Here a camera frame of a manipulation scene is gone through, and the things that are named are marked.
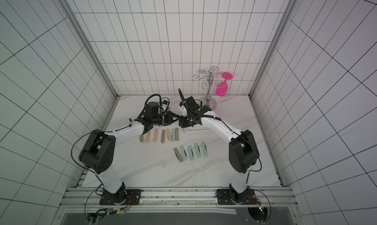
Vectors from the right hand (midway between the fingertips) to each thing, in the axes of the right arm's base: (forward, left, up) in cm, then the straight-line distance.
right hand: (182, 120), depth 87 cm
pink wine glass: (+26, -26, +2) cm, 36 cm away
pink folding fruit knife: (-3, +10, -15) cm, 18 cm away
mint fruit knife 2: (-16, -7, -14) cm, 23 cm away
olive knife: (-16, +2, -14) cm, 21 cm away
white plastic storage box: (+2, -10, -12) cm, 16 cm away
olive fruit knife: (-4, +13, -14) cm, 20 cm away
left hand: (0, +1, 0) cm, 2 cm away
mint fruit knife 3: (-3, +7, -14) cm, 16 cm away
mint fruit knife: (-12, -10, -14) cm, 22 cm away
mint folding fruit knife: (-12, -15, -14) cm, 24 cm away
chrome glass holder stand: (+24, -17, -8) cm, 30 cm away
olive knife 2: (-7, +27, -12) cm, 30 cm away
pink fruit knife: (-4, +19, -15) cm, 24 cm away
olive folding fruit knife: (-2, +4, -14) cm, 15 cm away
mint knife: (-15, -2, -13) cm, 21 cm away
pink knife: (-6, +23, -13) cm, 28 cm away
